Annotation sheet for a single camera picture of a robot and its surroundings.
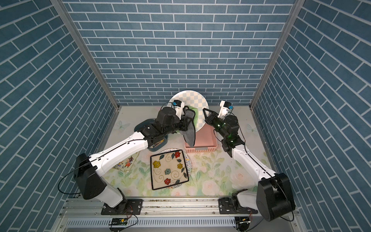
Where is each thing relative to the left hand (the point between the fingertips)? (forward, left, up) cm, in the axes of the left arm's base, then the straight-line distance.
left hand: (196, 120), depth 74 cm
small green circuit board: (-40, +37, -32) cm, 64 cm away
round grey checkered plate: (+12, 0, +4) cm, 13 cm away
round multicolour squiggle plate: (-10, +4, -28) cm, 30 cm away
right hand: (+4, -4, +4) cm, 7 cm away
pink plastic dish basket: (+5, -8, -28) cm, 30 cm away
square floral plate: (-15, +16, -27) cm, 35 cm away
